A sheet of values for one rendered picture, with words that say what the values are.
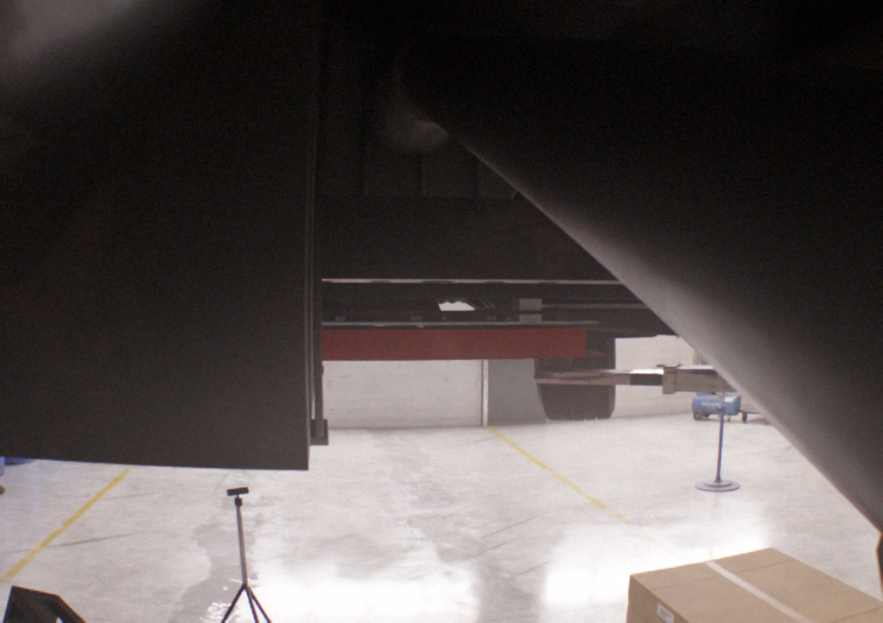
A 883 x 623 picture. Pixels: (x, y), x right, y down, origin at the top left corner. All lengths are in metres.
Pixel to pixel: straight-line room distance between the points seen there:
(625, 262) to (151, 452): 0.13
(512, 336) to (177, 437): 1.05
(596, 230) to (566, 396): 2.17
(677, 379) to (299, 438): 1.57
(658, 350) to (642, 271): 10.79
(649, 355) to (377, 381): 4.06
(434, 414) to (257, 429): 9.79
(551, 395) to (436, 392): 7.62
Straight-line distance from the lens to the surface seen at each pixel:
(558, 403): 2.41
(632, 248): 0.17
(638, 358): 10.81
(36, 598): 0.50
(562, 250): 0.64
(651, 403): 10.99
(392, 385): 9.85
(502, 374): 10.04
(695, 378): 1.72
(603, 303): 1.42
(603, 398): 2.37
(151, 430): 0.19
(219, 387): 0.19
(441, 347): 1.19
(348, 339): 1.17
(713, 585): 3.22
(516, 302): 1.24
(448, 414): 10.01
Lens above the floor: 1.68
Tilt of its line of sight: 1 degrees up
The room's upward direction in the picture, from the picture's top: straight up
